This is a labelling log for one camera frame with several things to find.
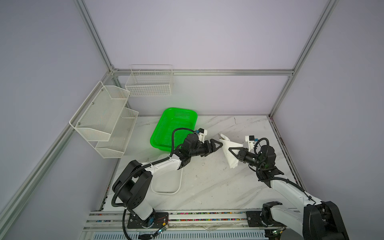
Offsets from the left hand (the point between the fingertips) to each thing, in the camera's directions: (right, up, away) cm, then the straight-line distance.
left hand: (220, 146), depth 79 cm
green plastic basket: (-32, +17, +38) cm, 53 cm away
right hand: (+4, -2, -1) cm, 5 cm away
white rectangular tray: (-29, -20, +4) cm, 36 cm away
